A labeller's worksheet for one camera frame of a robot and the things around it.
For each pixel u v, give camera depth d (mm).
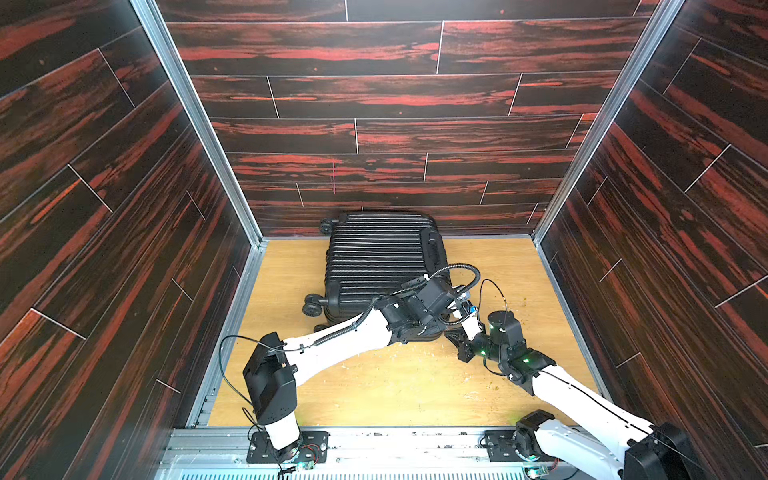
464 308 706
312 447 731
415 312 565
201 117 841
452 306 596
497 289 627
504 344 631
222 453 733
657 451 393
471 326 719
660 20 673
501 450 732
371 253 867
